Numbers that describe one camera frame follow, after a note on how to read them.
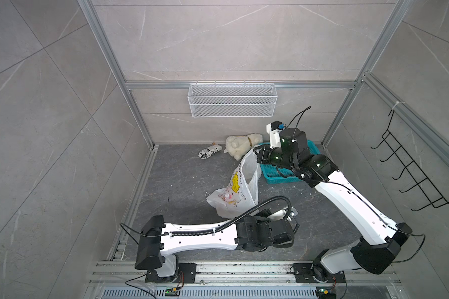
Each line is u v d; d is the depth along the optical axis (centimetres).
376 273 43
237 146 105
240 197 78
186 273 74
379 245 40
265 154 59
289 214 54
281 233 46
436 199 58
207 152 111
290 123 58
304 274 73
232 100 101
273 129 60
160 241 40
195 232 42
